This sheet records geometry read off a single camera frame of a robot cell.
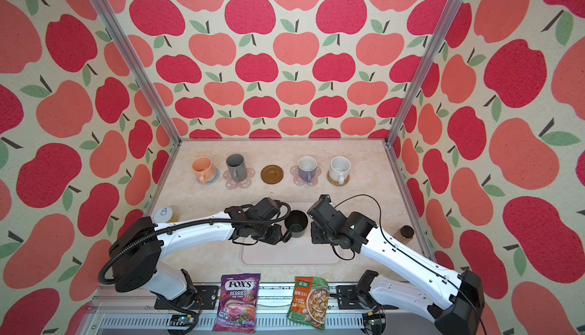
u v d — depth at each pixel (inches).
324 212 22.4
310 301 28.3
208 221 21.1
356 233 19.7
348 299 28.4
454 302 15.2
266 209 25.6
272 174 42.4
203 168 41.4
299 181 41.2
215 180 41.1
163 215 34.7
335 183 40.4
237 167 37.9
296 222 35.0
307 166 42.2
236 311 27.6
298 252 33.6
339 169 40.7
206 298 29.5
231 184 40.7
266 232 27.7
